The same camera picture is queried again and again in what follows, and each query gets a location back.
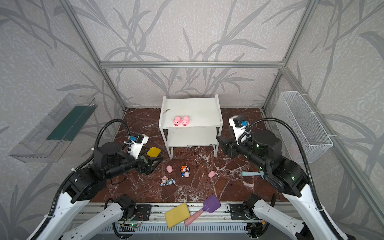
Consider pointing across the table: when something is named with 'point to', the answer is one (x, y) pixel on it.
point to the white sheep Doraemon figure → (187, 174)
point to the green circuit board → (132, 225)
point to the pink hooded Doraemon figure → (164, 181)
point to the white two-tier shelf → (191, 122)
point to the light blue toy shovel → (252, 173)
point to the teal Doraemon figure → (169, 182)
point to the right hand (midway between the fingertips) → (223, 129)
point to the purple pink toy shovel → (211, 204)
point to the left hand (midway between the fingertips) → (158, 150)
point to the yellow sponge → (177, 215)
